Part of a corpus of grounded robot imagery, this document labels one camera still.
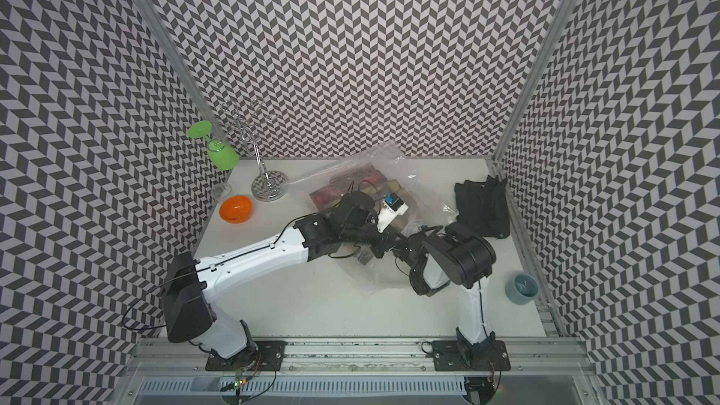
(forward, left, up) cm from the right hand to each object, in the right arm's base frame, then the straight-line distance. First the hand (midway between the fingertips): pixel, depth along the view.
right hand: (377, 229), depth 92 cm
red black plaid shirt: (+24, +7, -2) cm, 25 cm away
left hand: (-14, -7, +16) cm, 22 cm away
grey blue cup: (-19, -43, -4) cm, 47 cm away
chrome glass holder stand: (+22, +43, -4) cm, 48 cm away
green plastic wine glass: (+17, +51, +18) cm, 56 cm away
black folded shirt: (+8, -37, 0) cm, 38 cm away
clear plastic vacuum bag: (+16, -17, +3) cm, 23 cm away
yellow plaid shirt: (+19, -6, -1) cm, 20 cm away
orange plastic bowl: (+9, +51, 0) cm, 51 cm away
